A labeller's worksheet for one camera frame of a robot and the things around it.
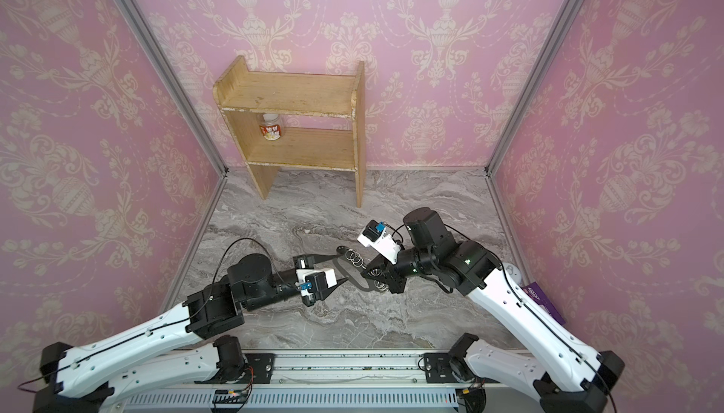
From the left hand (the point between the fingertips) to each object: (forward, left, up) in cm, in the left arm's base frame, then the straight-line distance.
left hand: (341, 265), depth 61 cm
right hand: (0, -6, -3) cm, 6 cm away
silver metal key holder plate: (0, -2, 0) cm, 2 cm away
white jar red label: (+53, +29, -3) cm, 60 cm away
